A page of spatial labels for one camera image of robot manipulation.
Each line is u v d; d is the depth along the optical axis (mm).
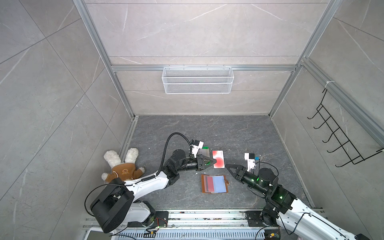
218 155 715
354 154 606
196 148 702
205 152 929
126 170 822
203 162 673
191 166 659
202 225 729
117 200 415
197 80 1013
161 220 725
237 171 653
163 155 634
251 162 673
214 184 842
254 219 748
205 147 955
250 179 624
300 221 463
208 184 833
